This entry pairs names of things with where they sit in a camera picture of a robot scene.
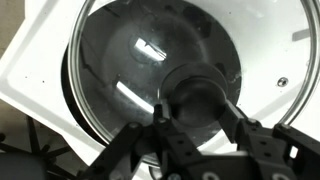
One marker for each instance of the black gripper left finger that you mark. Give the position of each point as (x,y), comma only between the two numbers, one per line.
(173,140)

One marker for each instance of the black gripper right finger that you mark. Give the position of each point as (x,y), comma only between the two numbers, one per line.
(246,133)

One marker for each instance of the white plastic tray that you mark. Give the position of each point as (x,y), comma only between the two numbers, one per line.
(40,66)

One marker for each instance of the black office chair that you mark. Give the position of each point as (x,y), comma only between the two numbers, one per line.
(36,153)

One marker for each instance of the glass lid black knob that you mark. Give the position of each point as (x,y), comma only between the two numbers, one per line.
(196,100)

